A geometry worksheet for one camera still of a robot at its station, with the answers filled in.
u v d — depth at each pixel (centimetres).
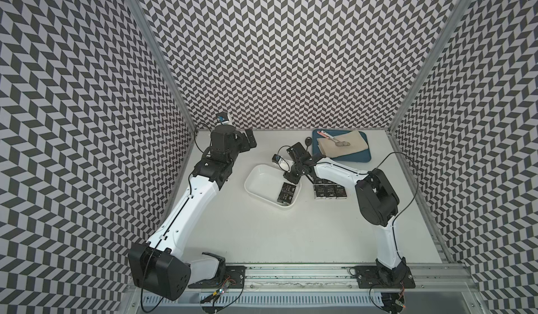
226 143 53
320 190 93
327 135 119
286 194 91
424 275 76
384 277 64
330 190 92
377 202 52
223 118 63
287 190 93
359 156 102
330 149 109
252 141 71
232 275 72
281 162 85
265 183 96
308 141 112
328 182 68
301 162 75
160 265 37
